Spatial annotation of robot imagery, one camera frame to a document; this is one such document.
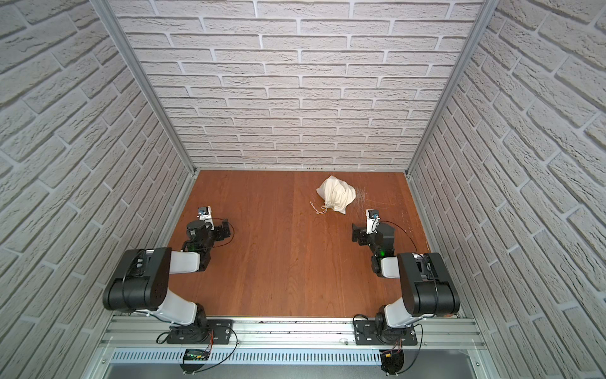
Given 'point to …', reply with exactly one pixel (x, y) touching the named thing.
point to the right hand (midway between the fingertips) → (359, 221)
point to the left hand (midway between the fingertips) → (211, 216)
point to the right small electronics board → (391, 360)
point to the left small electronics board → (194, 354)
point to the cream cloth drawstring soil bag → (337, 195)
